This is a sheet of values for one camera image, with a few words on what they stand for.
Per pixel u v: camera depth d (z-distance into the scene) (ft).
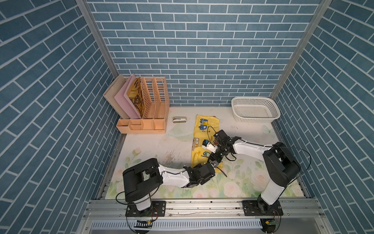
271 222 2.32
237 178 2.77
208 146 2.72
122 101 2.92
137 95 3.32
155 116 3.47
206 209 2.47
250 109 3.92
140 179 1.57
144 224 2.37
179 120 3.61
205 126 3.54
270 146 1.73
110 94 2.90
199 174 2.16
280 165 1.55
